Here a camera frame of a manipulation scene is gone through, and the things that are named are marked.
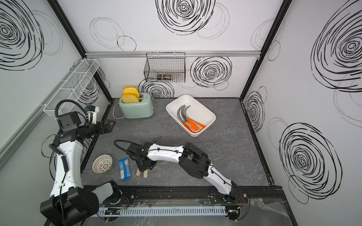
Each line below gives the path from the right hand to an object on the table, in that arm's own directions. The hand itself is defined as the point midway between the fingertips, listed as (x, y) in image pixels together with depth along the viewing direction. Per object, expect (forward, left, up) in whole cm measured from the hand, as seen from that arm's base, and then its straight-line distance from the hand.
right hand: (143, 168), depth 83 cm
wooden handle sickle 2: (+27, -28, +3) cm, 40 cm away
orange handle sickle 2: (+29, -36, +3) cm, 46 cm away
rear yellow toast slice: (+45, +14, +21) cm, 52 cm away
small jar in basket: (+47, -11, +31) cm, 57 cm away
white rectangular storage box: (+39, -28, +2) cm, 48 cm away
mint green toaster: (+39, +6, +9) cm, 40 cm away
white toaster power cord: (+36, +26, 0) cm, 45 cm away
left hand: (+16, +19, +24) cm, 34 cm away
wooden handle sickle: (-3, +2, +1) cm, 4 cm away
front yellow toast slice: (+39, +14, +19) cm, 46 cm away
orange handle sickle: (+34, -28, +2) cm, 44 cm away
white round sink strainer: (+2, +25, +1) cm, 26 cm away
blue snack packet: (-1, +11, 0) cm, 11 cm away
